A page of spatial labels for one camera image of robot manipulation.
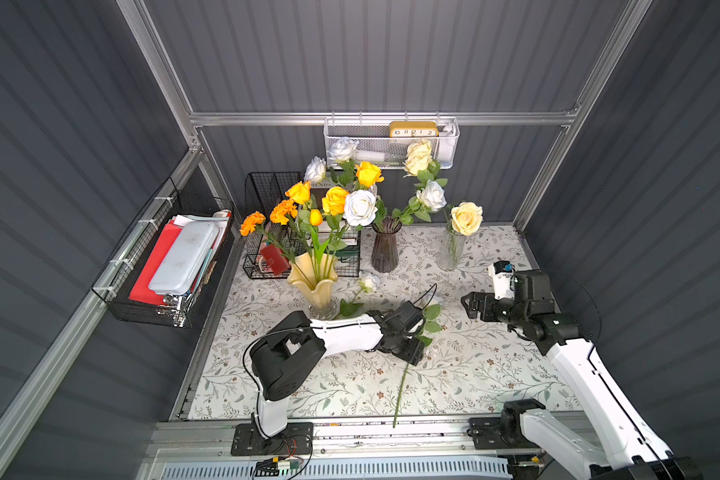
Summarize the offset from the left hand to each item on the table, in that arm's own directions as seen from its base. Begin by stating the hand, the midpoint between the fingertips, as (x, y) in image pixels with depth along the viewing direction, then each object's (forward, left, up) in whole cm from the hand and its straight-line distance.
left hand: (417, 357), depth 85 cm
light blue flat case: (+13, +57, +30) cm, 66 cm away
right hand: (+9, -17, +17) cm, 26 cm away
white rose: (+25, +14, +2) cm, 29 cm away
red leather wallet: (+32, +45, +8) cm, 55 cm away
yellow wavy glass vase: (+19, +30, +14) cm, 38 cm away
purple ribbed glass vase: (+32, +8, +11) cm, 35 cm away
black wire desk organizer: (+59, +54, +15) cm, 81 cm away
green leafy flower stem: (+13, -5, +2) cm, 14 cm away
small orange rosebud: (+24, +28, +23) cm, 43 cm away
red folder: (+5, +65, +28) cm, 71 cm away
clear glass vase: (+35, -15, +6) cm, 38 cm away
